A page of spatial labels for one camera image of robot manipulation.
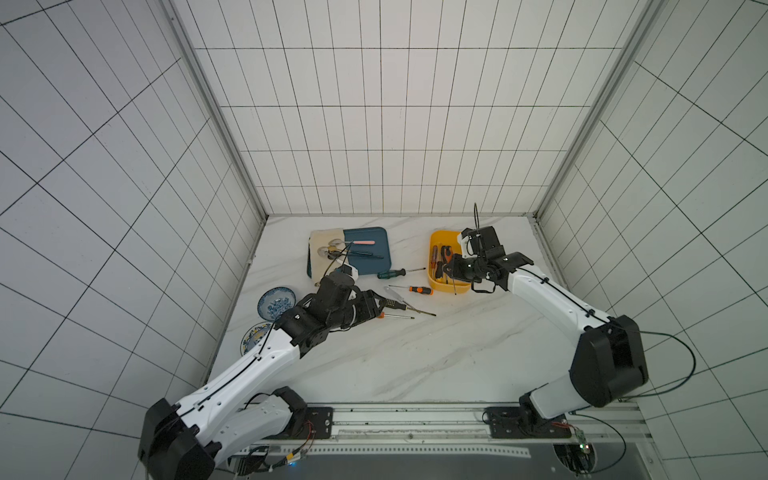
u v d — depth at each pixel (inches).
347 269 28.2
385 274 39.5
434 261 40.9
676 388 17.5
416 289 38.1
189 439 14.8
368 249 43.0
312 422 28.4
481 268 25.8
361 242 43.5
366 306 25.8
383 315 36.2
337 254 41.9
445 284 39.3
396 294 38.3
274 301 36.3
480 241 26.4
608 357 16.9
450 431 28.6
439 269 40.5
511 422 28.6
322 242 42.9
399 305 36.6
